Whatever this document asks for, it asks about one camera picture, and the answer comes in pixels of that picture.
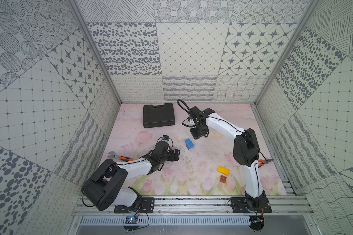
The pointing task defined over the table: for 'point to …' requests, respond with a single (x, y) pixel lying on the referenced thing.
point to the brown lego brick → (223, 178)
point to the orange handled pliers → (264, 161)
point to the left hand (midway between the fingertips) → (178, 152)
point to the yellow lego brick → (223, 170)
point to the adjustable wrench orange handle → (113, 156)
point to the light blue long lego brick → (189, 143)
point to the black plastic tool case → (157, 116)
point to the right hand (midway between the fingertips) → (198, 137)
